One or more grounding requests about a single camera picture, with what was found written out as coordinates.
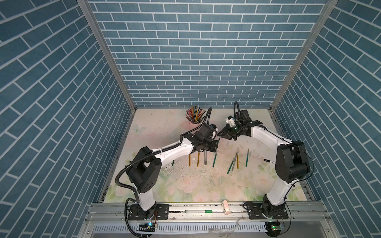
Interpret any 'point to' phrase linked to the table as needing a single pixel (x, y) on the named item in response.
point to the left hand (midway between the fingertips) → (221, 149)
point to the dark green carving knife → (230, 167)
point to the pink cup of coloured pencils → (194, 115)
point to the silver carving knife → (234, 160)
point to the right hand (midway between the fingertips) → (220, 134)
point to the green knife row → (214, 160)
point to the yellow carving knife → (237, 160)
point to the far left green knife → (172, 162)
